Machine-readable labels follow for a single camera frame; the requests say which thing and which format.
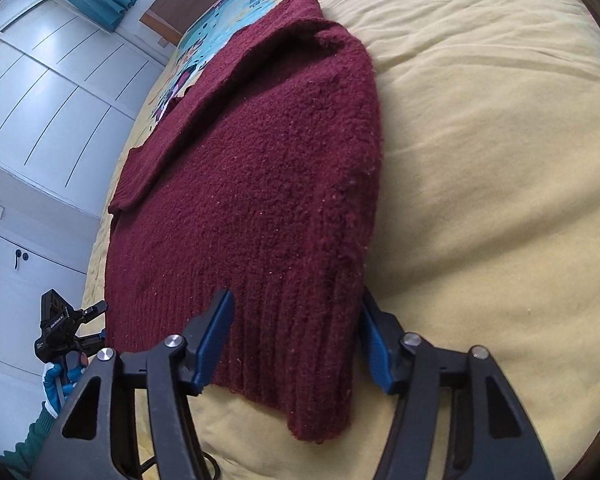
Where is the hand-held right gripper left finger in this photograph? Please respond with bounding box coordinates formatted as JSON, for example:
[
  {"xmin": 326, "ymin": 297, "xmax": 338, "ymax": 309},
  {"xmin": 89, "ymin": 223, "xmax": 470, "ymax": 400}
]
[{"xmin": 39, "ymin": 288, "xmax": 237, "ymax": 480}]

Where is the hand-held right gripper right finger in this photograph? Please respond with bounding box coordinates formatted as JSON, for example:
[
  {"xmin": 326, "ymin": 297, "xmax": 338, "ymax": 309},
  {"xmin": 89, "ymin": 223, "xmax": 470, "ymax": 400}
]
[{"xmin": 361, "ymin": 290, "xmax": 556, "ymax": 480}]

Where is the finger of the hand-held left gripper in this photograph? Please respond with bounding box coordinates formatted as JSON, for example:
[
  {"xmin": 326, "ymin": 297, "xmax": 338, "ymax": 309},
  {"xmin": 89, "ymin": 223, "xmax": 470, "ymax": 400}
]
[
  {"xmin": 77, "ymin": 330, "xmax": 106, "ymax": 354},
  {"xmin": 75, "ymin": 301, "xmax": 109, "ymax": 324}
]

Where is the dark red knitted sweater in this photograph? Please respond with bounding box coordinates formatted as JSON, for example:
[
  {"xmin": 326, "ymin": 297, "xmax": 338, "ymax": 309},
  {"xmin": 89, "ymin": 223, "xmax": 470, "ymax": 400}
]
[{"xmin": 104, "ymin": 0, "xmax": 385, "ymax": 445}]

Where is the person's left forearm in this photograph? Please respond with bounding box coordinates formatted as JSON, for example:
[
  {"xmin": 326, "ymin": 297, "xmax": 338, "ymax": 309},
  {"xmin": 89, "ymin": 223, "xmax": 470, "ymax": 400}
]
[{"xmin": 2, "ymin": 404, "xmax": 62, "ymax": 477}]

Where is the person's left hand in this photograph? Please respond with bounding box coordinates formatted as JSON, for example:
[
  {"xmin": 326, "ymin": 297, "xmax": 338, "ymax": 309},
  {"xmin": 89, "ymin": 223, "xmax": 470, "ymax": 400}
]
[{"xmin": 42, "ymin": 351, "xmax": 89, "ymax": 419}]

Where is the yellow printed duvet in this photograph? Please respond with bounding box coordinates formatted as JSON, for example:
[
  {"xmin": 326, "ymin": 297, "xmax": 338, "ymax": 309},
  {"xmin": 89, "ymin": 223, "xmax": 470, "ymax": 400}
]
[{"xmin": 82, "ymin": 0, "xmax": 600, "ymax": 480}]

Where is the white wardrobe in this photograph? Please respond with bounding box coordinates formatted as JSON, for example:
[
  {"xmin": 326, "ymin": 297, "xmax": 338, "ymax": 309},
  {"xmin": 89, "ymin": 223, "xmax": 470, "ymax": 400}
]
[{"xmin": 0, "ymin": 0, "xmax": 168, "ymax": 221}]

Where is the wooden headboard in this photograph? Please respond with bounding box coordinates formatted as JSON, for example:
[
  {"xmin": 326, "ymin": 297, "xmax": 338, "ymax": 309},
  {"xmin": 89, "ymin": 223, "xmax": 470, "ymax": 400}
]
[{"xmin": 140, "ymin": 0, "xmax": 276, "ymax": 47}]

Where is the black cable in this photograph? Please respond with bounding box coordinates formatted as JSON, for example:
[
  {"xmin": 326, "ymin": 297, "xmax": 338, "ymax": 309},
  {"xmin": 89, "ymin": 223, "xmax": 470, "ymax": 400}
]
[{"xmin": 140, "ymin": 452, "xmax": 221, "ymax": 480}]

